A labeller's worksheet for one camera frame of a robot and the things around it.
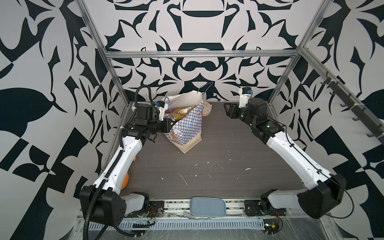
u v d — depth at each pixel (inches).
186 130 31.4
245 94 25.1
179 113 34.3
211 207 28.2
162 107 26.6
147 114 23.2
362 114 21.6
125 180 30.2
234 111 25.7
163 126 26.4
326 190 15.3
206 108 44.6
